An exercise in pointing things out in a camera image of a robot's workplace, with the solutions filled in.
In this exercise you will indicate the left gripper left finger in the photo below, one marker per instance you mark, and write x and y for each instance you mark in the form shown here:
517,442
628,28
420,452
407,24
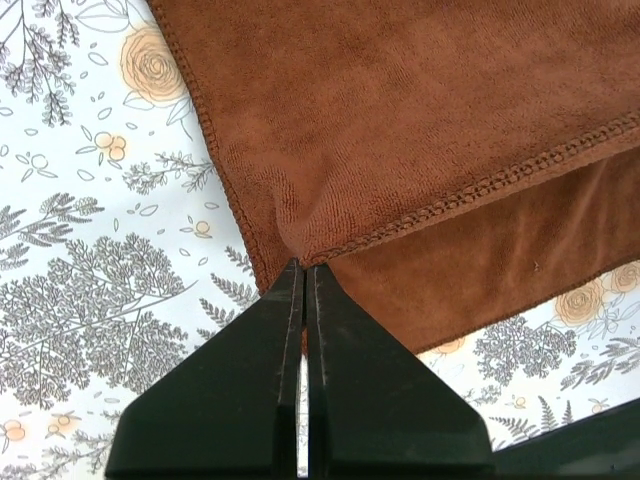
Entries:
230,408

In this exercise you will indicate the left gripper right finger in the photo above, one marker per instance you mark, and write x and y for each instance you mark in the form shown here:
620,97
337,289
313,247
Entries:
374,407

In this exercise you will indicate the orange brown towel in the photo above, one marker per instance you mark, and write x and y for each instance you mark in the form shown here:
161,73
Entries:
454,163

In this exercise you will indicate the floral table mat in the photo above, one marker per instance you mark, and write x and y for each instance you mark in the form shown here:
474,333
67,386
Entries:
120,256

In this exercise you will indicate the aluminium frame rail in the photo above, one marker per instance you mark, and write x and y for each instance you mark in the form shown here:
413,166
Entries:
603,444

